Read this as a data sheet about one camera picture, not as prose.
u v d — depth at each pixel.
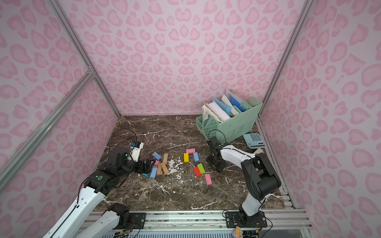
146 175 0.88
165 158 0.95
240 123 0.89
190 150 1.00
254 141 1.01
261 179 0.46
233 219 0.73
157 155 0.96
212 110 0.86
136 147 0.65
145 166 0.67
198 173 0.88
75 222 0.42
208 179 0.86
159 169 0.90
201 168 0.90
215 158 0.72
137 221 0.73
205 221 0.75
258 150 0.95
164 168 0.90
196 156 0.95
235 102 0.96
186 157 0.95
